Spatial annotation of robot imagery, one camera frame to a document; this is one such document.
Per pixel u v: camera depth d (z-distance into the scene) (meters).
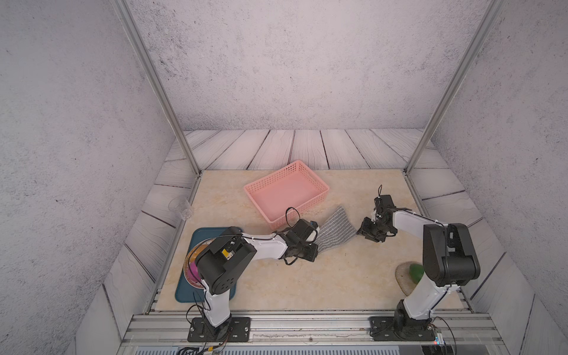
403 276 0.84
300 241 0.74
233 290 0.81
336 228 0.91
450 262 0.48
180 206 1.04
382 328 0.72
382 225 0.74
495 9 0.70
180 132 1.05
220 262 0.49
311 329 0.74
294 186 1.12
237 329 0.73
